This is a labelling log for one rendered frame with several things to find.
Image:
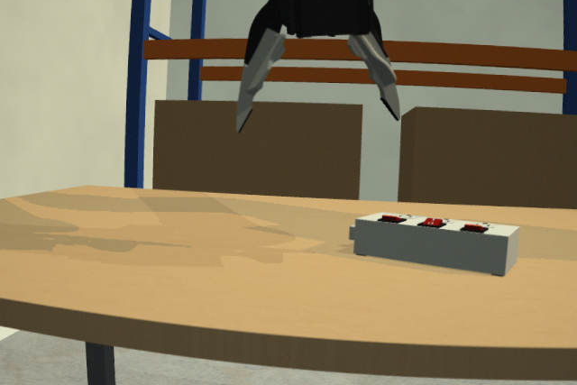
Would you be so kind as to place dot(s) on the grey power strip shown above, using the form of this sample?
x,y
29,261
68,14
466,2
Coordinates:
x,y
455,244

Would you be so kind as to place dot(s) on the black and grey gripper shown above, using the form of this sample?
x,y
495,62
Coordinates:
x,y
314,18

